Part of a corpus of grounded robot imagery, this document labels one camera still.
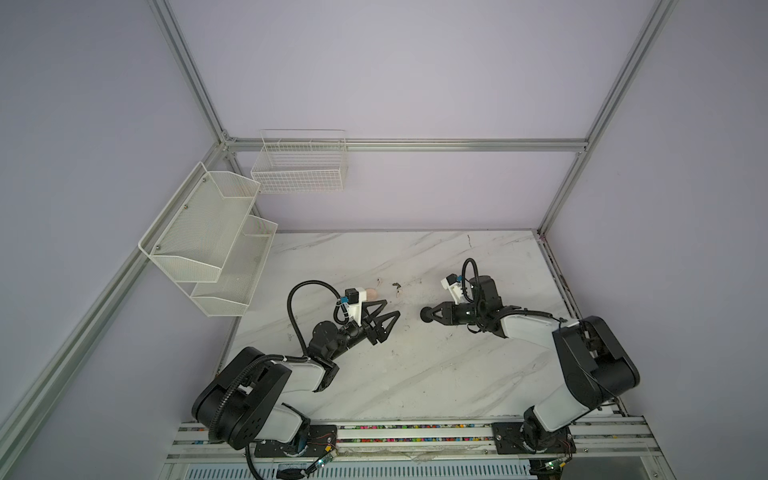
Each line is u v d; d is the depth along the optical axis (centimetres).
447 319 83
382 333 72
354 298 70
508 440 73
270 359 50
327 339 64
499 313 71
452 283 84
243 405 44
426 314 88
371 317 76
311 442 73
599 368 46
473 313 77
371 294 101
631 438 76
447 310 83
